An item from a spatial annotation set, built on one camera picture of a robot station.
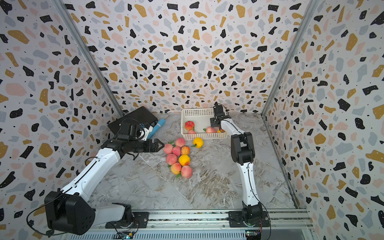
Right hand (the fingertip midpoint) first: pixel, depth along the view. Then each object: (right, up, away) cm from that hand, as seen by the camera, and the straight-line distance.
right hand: (218, 120), depth 111 cm
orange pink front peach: (-27, -29, -24) cm, 47 cm away
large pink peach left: (-33, -19, -17) cm, 42 cm away
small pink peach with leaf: (-20, -9, -5) cm, 22 cm away
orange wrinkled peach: (-23, -20, -16) cm, 34 cm away
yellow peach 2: (-22, -25, -21) cm, 39 cm away
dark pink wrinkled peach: (-28, -20, -17) cm, 38 cm away
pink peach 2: (-26, -15, -13) cm, 33 cm away
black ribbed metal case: (-61, +5, +8) cm, 61 cm away
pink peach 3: (-31, -24, -21) cm, 44 cm away
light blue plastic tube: (-43, -3, +1) cm, 43 cm away
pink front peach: (-21, -30, -27) cm, 45 cm away
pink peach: (-6, -7, -7) cm, 12 cm away
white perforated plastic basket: (-12, +2, +14) cm, 19 cm away
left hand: (-36, -14, -30) cm, 49 cm away
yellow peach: (-14, -15, -12) cm, 24 cm away
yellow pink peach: (-1, -8, -10) cm, 13 cm away
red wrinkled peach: (-21, -4, -4) cm, 21 cm away
